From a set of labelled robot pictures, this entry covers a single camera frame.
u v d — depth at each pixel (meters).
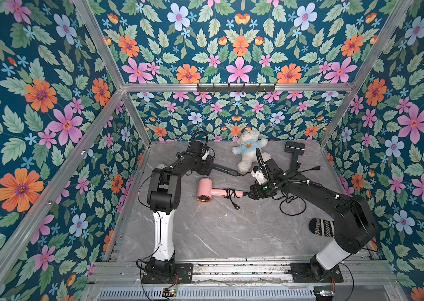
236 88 0.94
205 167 0.95
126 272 0.75
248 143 1.08
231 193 0.92
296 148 1.11
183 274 0.73
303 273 0.73
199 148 0.88
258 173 0.81
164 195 0.57
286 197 0.94
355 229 0.47
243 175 1.02
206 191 0.92
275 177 0.67
